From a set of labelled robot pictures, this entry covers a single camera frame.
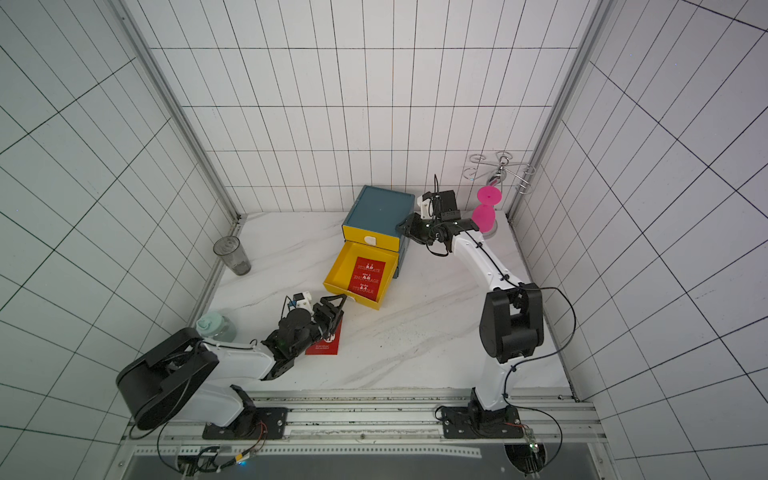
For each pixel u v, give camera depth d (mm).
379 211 923
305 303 811
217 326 807
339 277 931
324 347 852
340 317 873
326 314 756
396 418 744
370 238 876
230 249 971
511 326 480
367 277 931
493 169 949
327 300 793
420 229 790
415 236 792
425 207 814
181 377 433
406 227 817
